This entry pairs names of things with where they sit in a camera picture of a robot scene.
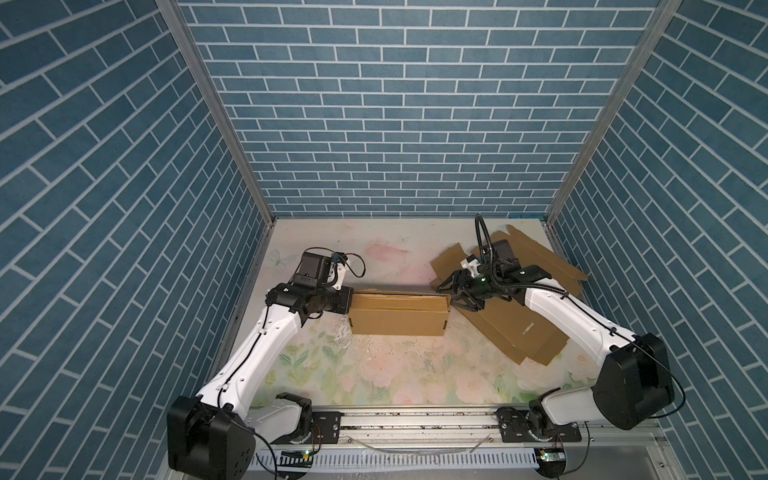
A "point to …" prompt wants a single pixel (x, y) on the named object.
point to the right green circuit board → (552, 454)
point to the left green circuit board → (294, 458)
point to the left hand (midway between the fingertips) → (352, 297)
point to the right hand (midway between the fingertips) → (439, 291)
